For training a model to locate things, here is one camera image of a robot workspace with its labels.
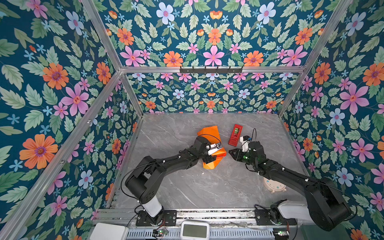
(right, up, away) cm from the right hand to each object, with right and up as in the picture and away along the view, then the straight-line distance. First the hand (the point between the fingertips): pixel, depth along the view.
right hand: (229, 150), depth 86 cm
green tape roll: (+7, +11, +15) cm, 20 cm away
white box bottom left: (-59, -34, -18) cm, 70 cm away
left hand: (-9, +3, +2) cm, 9 cm away
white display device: (-19, -33, -19) cm, 43 cm away
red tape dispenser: (+5, +7, +12) cm, 15 cm away
